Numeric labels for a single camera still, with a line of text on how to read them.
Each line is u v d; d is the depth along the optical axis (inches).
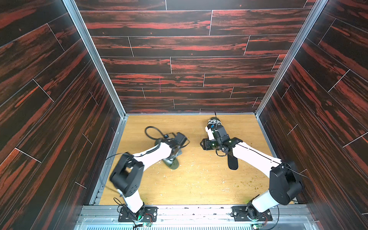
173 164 33.1
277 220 27.7
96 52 32.9
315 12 26.6
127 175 18.2
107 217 28.9
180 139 28.3
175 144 28.3
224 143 25.9
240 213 28.8
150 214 28.8
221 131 26.1
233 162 35.6
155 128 33.1
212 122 41.1
